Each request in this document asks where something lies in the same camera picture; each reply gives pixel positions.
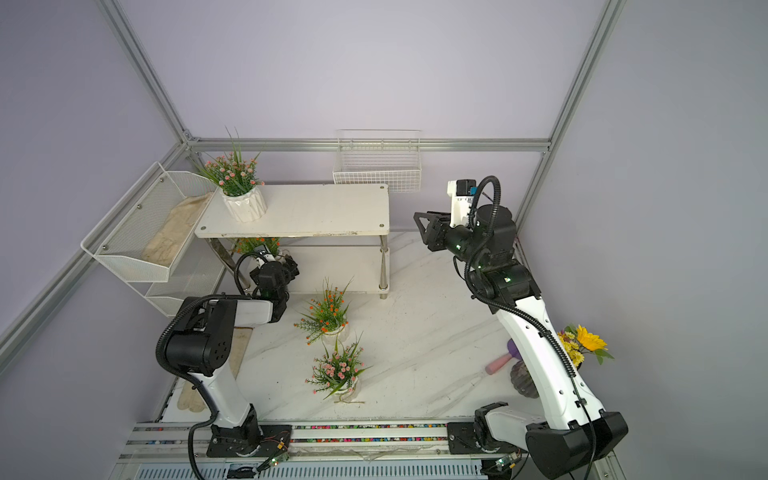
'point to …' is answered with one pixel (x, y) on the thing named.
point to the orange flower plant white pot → (325, 317)
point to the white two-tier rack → (337, 233)
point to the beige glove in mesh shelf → (167, 243)
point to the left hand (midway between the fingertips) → (276, 263)
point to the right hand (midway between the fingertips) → (423, 221)
